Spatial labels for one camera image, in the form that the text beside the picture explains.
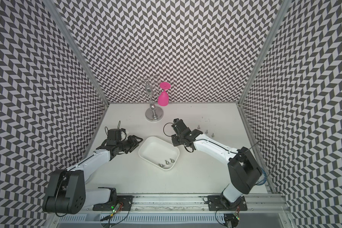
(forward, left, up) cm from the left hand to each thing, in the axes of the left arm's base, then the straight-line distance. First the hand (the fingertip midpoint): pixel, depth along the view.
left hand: (141, 142), depth 88 cm
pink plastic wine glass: (+29, -13, +10) cm, 33 cm away
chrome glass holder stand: (+27, -5, +20) cm, 34 cm away
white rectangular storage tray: (-4, -11, -7) cm, 13 cm away
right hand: (0, -23, +3) cm, 23 cm away
